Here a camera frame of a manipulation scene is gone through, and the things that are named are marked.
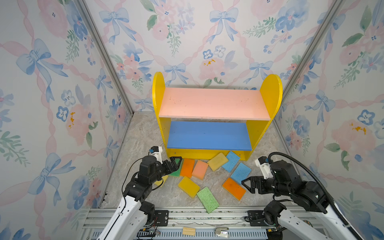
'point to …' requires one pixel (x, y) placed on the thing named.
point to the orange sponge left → (187, 168)
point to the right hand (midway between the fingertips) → (247, 181)
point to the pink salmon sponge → (200, 170)
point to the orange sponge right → (235, 189)
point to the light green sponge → (208, 200)
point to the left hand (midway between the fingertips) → (176, 158)
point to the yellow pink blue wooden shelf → (197, 123)
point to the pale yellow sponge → (218, 161)
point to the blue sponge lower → (241, 172)
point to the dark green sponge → (177, 172)
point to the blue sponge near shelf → (233, 160)
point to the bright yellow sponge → (188, 186)
